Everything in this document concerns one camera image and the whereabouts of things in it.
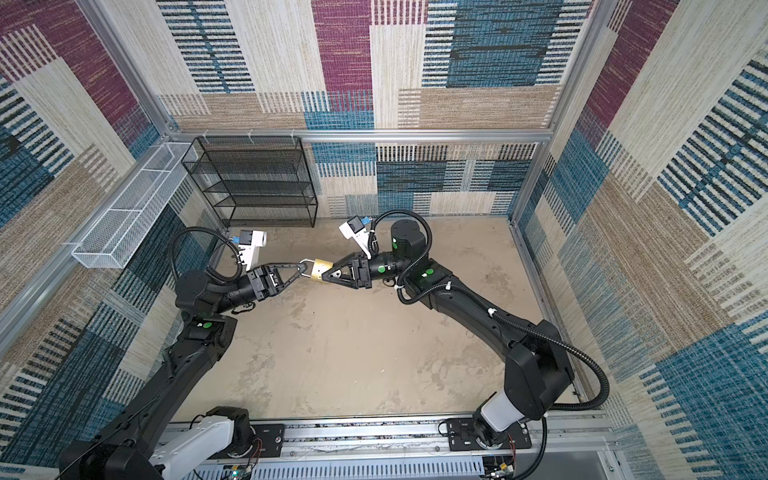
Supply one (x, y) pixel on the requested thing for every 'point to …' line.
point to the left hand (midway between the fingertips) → (304, 269)
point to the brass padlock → (319, 266)
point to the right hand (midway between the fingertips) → (327, 280)
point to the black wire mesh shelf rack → (255, 181)
